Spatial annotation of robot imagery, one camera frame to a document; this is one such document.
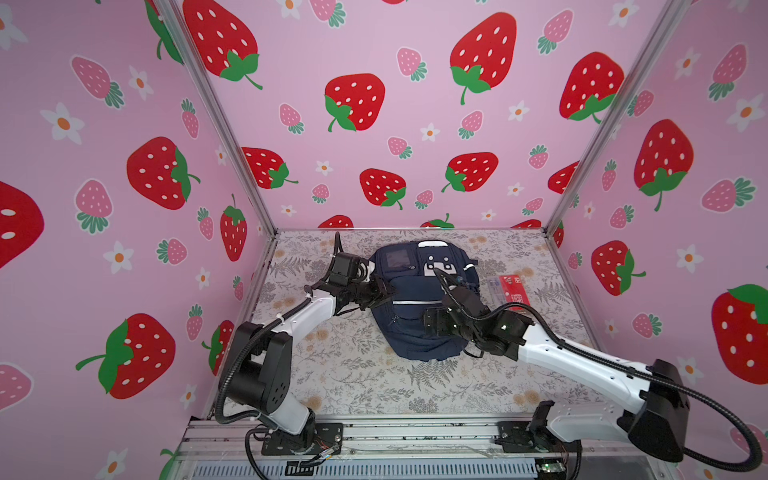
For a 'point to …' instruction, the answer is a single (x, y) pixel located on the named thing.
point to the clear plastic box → (492, 293)
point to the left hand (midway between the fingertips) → (397, 292)
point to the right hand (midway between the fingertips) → (431, 314)
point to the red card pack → (514, 291)
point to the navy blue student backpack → (411, 269)
